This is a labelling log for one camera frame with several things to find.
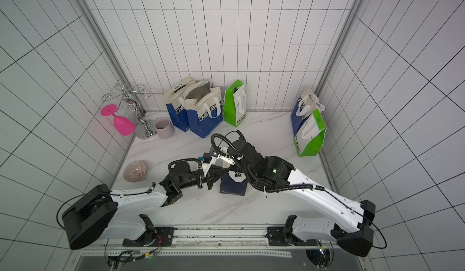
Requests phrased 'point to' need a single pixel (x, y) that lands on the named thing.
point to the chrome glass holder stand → (143, 130)
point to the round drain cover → (135, 171)
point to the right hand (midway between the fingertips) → (235, 141)
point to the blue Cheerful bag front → (178, 112)
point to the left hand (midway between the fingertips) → (226, 171)
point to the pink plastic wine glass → (125, 127)
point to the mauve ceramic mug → (164, 128)
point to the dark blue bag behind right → (300, 114)
